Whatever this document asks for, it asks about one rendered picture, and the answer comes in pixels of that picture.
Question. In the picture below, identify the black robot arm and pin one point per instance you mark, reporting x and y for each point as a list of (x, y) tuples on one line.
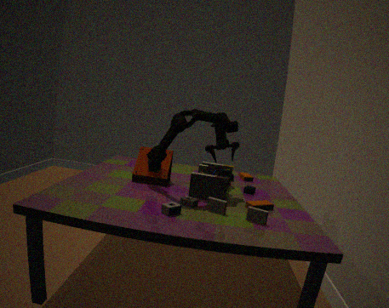
[(220, 121)]

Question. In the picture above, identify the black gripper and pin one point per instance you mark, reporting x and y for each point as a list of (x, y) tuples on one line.
[(210, 148)]

